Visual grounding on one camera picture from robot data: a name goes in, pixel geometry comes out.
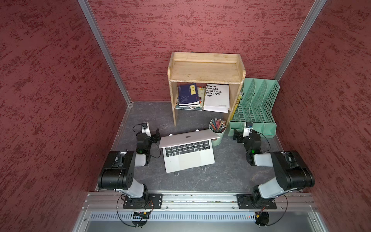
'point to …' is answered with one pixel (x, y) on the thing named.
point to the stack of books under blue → (195, 106)
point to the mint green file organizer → (256, 105)
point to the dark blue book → (188, 94)
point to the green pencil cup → (217, 141)
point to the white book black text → (217, 98)
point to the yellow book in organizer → (236, 107)
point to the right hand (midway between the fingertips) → (240, 129)
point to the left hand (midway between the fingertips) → (151, 131)
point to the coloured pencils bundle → (217, 125)
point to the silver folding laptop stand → (176, 173)
